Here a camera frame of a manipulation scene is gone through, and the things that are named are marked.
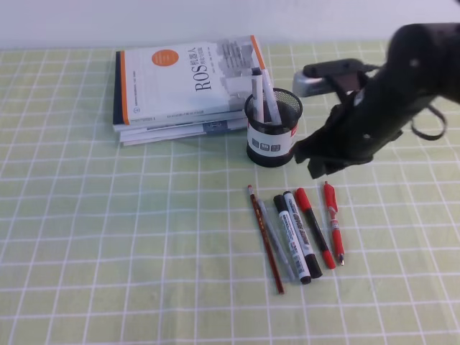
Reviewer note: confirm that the red brown pencil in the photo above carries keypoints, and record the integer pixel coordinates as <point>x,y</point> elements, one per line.
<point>263,231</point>

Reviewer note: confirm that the black mesh pen holder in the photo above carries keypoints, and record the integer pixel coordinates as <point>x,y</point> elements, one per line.
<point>271,145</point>

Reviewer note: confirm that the white orange ROS book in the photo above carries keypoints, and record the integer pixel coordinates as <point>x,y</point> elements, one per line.
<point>186,83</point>

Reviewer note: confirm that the black white whiteboard marker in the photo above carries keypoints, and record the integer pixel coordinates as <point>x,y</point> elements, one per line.
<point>305,244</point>

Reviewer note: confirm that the grey translucent pen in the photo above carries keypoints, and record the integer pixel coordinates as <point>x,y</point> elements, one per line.
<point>276,242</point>

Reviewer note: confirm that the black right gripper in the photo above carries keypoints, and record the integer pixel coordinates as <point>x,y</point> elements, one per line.
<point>369,119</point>

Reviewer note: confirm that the white marker black cap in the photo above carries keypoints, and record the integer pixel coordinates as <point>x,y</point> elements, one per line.
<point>257,95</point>

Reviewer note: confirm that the white marker black ends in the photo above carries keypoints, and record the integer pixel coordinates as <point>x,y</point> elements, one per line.
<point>297,255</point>

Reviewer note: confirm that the red black fineliner pen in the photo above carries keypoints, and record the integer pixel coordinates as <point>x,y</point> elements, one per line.
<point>306,208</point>

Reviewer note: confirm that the red gel pen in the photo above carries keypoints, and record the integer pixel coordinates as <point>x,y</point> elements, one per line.
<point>332,208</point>

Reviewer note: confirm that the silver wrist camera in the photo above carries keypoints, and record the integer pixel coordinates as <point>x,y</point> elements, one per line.
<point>304,86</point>

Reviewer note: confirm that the lower white blue book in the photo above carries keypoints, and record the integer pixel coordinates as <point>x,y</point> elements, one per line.
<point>179,132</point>

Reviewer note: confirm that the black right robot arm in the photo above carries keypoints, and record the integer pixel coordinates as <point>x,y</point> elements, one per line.
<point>428,49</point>

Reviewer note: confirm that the white grey marker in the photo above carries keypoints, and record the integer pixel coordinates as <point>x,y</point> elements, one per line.
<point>270,98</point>

